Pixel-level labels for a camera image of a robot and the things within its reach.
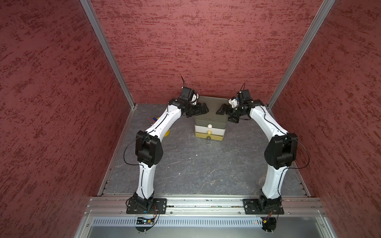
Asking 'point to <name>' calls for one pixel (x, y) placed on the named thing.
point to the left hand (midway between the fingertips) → (202, 114)
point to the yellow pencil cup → (166, 133)
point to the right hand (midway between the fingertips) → (220, 117)
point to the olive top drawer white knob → (210, 126)
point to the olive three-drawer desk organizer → (219, 122)
